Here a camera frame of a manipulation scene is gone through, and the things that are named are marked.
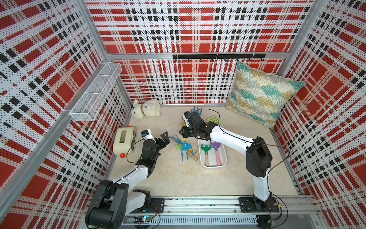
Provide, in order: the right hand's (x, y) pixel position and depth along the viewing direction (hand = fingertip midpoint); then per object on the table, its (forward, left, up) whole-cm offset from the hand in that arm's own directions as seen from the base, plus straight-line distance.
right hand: (183, 130), depth 86 cm
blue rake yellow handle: (-8, -1, -4) cm, 9 cm away
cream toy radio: (-1, +39, -6) cm, 39 cm away
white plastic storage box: (-9, -18, -15) cm, 25 cm away
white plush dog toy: (+25, +26, -5) cm, 36 cm away
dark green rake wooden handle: (-5, -15, -14) cm, 21 cm away
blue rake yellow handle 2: (-2, -1, +9) cm, 9 cm away
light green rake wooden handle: (+19, -22, -13) cm, 32 cm away
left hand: (-1, +12, -3) cm, 12 cm away
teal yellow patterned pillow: (+20, -49, +10) cm, 54 cm away
